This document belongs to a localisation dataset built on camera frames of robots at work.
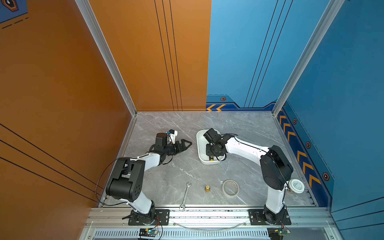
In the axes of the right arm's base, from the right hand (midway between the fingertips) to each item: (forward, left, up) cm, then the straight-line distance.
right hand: (208, 153), depth 92 cm
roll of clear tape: (-20, -12, -6) cm, 24 cm away
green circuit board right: (-40, -32, -7) cm, 51 cm away
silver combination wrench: (-18, +12, -4) cm, 22 cm away
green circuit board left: (-40, +29, -6) cm, 50 cm away
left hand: (+3, +12, +5) cm, 13 cm away
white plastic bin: (+6, +4, +3) cm, 8 cm away
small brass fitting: (-21, +1, -2) cm, 21 cm away
